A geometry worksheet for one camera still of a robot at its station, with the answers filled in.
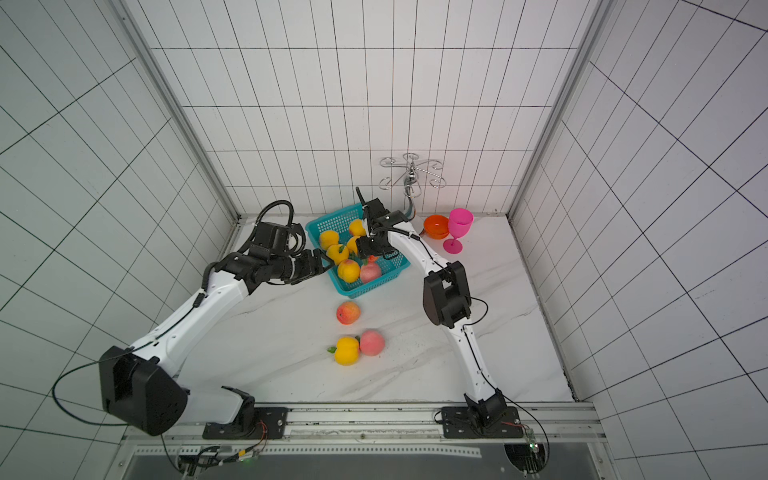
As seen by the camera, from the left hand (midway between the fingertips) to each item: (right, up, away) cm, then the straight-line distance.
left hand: (322, 272), depth 79 cm
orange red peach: (+13, +3, +12) cm, 18 cm away
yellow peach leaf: (+7, -22, 0) cm, 23 cm away
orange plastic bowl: (+37, +14, +31) cm, 50 cm away
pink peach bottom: (+12, -2, +16) cm, 20 cm away
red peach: (+6, -13, +8) cm, 17 cm away
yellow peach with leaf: (-3, +9, +26) cm, 28 cm away
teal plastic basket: (0, +15, +31) cm, 34 cm away
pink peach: (+14, -20, +2) cm, 24 cm away
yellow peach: (+7, +13, +30) cm, 33 cm away
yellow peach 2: (+1, +4, +20) cm, 21 cm away
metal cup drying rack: (+27, +26, +21) cm, 43 cm away
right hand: (+13, +7, +21) cm, 26 cm away
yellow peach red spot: (+6, +7, +23) cm, 25 cm away
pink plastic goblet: (+42, +14, +19) cm, 48 cm away
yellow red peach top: (+5, -2, +17) cm, 18 cm away
